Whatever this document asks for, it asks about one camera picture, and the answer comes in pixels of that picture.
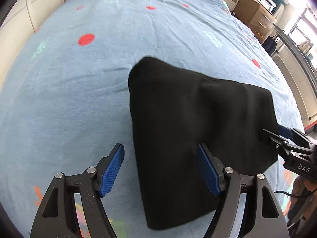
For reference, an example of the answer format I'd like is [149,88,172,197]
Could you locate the black pants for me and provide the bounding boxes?
[128,57,279,230]

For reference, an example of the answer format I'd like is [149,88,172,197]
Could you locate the blue patterned bed sheet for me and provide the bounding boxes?
[1,0,303,237]

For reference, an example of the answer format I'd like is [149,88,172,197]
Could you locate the dark blue bag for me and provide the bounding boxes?
[262,35,278,56]

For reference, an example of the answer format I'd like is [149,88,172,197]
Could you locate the wooden drawer cabinet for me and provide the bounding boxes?
[233,0,276,44]

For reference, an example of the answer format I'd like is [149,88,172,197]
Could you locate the white wardrobe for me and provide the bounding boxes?
[1,0,68,83]

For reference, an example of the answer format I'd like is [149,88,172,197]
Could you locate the metal rail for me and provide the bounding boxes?
[271,23,316,95]

